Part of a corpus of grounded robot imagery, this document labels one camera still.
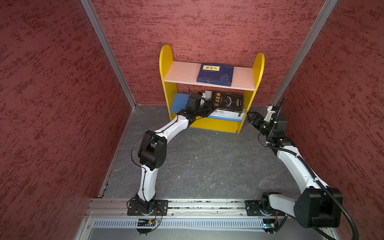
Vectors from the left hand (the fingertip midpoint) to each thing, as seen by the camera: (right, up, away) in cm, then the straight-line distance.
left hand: (218, 108), depth 86 cm
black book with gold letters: (+7, +5, +8) cm, 12 cm away
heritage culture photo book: (+7, +5, +7) cm, 11 cm away
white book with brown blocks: (+12, -5, +6) cm, 14 cm away
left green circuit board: (-39, -58, -14) cm, 72 cm away
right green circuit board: (+22, -58, -16) cm, 64 cm away
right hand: (+17, -6, -5) cm, 19 cm away
